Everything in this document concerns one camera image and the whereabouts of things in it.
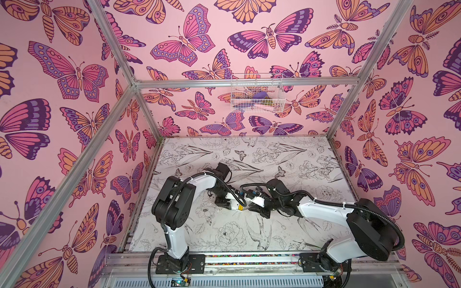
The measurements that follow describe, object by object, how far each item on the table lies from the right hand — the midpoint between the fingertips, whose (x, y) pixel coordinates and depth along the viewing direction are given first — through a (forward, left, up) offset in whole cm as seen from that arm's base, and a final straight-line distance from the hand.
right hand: (251, 203), depth 84 cm
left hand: (+6, +9, -6) cm, 13 cm away
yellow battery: (0, +5, -5) cm, 7 cm away
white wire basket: (+53, +3, +29) cm, 60 cm away
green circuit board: (-30, +30, -9) cm, 43 cm away
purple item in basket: (+49, -7, +27) cm, 56 cm away
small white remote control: (+5, +8, -10) cm, 14 cm away
